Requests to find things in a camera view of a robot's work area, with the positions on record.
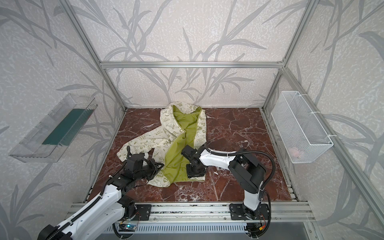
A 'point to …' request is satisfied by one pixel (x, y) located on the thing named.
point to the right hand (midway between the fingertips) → (191, 171)
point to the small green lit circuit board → (130, 227)
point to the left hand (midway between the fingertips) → (167, 160)
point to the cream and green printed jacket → (182, 126)
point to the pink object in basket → (295, 152)
